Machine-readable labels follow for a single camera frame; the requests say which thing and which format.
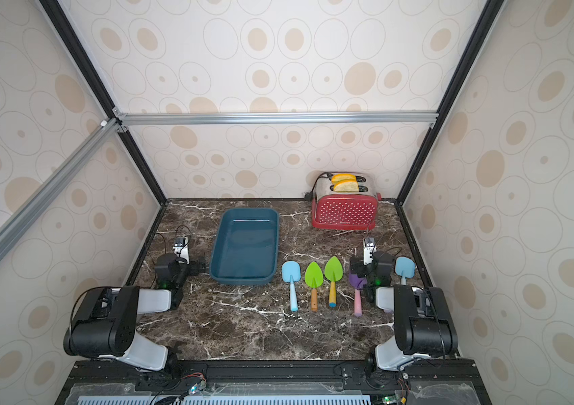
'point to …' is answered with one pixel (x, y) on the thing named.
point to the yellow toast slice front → (346, 189)
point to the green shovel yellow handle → (333, 272)
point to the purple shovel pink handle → (357, 283)
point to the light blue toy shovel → (291, 272)
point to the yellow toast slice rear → (343, 180)
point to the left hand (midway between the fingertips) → (194, 248)
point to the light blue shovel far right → (405, 267)
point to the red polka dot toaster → (344, 202)
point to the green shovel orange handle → (314, 278)
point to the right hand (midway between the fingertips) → (367, 254)
